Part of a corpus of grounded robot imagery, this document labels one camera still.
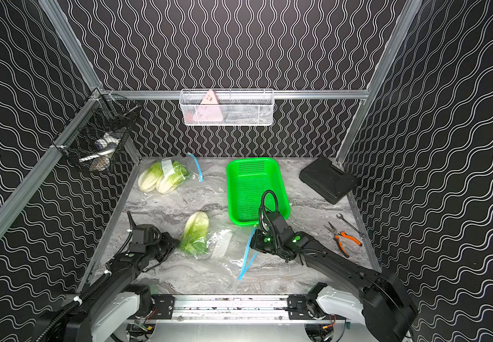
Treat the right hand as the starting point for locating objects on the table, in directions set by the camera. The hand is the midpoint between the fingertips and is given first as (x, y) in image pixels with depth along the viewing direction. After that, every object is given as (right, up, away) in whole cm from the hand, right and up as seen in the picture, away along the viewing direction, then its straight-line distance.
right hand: (247, 242), depth 80 cm
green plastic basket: (0, +24, +31) cm, 39 cm away
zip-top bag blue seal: (-7, -4, +8) cm, 11 cm away
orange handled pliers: (+38, -1, +11) cm, 40 cm away
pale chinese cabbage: (-48, +23, +23) cm, 58 cm away
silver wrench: (+43, +6, +18) cm, 47 cm away
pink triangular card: (-17, +51, +10) cm, 55 cm away
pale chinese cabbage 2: (-37, +22, +23) cm, 49 cm away
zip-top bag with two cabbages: (-39, +25, +21) cm, 51 cm away
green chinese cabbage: (-20, +1, +2) cm, 20 cm away
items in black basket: (-52, +30, -5) cm, 60 cm away
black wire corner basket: (-61, +41, +8) cm, 74 cm away
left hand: (-27, 0, +6) cm, 28 cm away
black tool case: (+40, +23, +26) cm, 53 cm away
